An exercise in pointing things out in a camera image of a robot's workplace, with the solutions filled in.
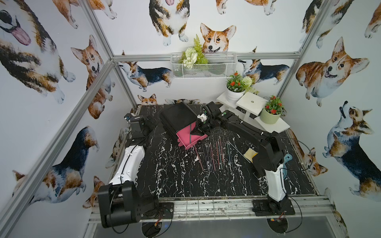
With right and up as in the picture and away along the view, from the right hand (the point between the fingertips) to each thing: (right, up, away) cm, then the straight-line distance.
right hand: (187, 133), depth 81 cm
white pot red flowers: (+29, +28, +9) cm, 41 cm away
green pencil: (+25, -9, +16) cm, 31 cm away
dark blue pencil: (+19, -15, +12) cm, 27 cm away
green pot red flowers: (+46, +11, +1) cm, 47 cm away
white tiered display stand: (+36, +15, +9) cm, 40 cm away
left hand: (-22, +9, +3) cm, 24 cm away
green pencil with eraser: (+32, -14, +14) cm, 37 cm away
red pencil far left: (+7, -17, +11) cm, 21 cm away
